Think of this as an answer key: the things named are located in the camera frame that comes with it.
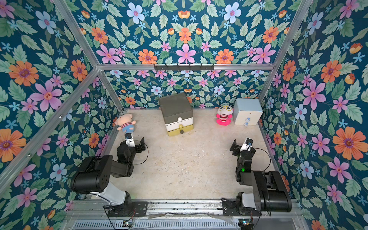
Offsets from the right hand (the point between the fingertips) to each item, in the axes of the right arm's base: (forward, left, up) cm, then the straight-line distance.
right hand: (243, 141), depth 88 cm
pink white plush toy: (+27, +8, -5) cm, 29 cm away
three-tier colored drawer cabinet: (+14, +41, +10) cm, 45 cm away
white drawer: (+12, +41, +1) cm, 42 cm away
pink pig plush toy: (+15, +81, -3) cm, 82 cm away
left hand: (+2, +68, -1) cm, 68 cm away
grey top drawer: (+39, +49, -9) cm, 63 cm away
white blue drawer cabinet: (+22, -6, +4) cm, 23 cm away
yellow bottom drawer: (+12, +41, -6) cm, 43 cm away
